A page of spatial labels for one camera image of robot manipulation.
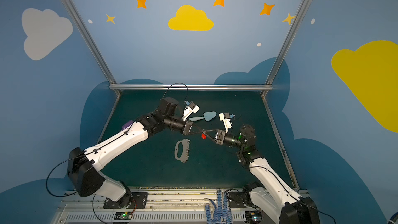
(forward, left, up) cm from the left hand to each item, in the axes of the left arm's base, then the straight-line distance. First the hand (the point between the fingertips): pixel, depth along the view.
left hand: (203, 131), depth 68 cm
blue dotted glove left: (-28, -9, -27) cm, 40 cm away
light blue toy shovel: (+29, -4, -27) cm, 39 cm away
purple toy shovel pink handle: (+23, +50, -28) cm, 62 cm away
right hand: (0, -1, -1) cm, 2 cm away
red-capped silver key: (0, -1, -5) cm, 5 cm away
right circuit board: (-29, -24, -29) cm, 47 cm away
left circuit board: (-29, +36, -28) cm, 54 cm away
